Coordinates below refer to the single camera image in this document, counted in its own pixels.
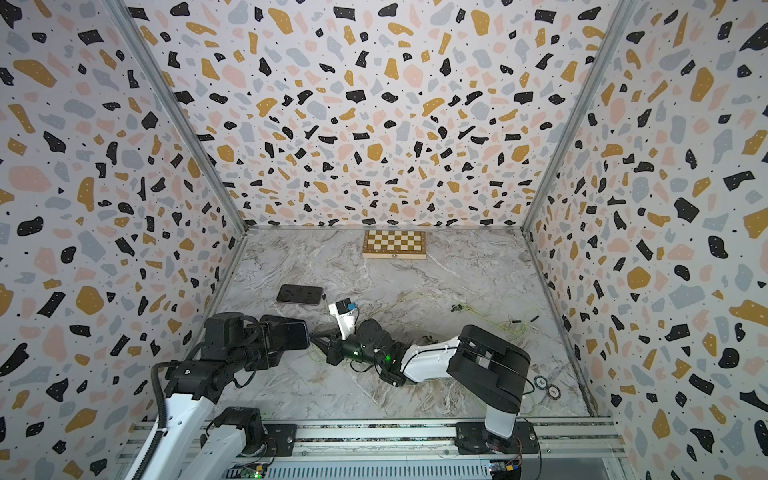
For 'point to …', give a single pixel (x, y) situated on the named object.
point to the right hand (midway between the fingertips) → (312, 342)
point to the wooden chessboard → (395, 244)
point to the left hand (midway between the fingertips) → (288, 326)
